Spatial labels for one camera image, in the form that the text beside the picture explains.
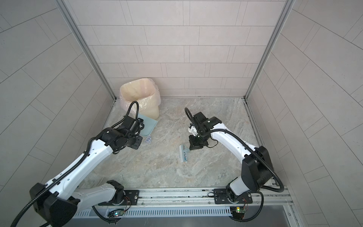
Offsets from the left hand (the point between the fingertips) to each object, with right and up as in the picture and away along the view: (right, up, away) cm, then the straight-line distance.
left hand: (141, 138), depth 77 cm
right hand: (+27, -5, 0) cm, 27 cm away
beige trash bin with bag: (-5, +28, +24) cm, 38 cm away
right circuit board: (+50, -34, -9) cm, 61 cm away
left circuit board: (-8, -32, -12) cm, 35 cm away
